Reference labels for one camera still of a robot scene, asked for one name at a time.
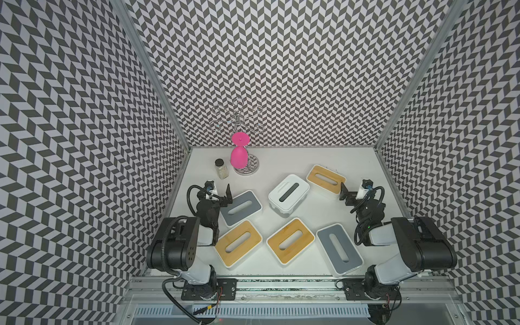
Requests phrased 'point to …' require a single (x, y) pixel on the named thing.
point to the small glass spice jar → (221, 168)
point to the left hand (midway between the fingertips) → (219, 185)
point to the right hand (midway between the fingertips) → (351, 184)
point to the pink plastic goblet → (239, 155)
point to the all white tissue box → (288, 195)
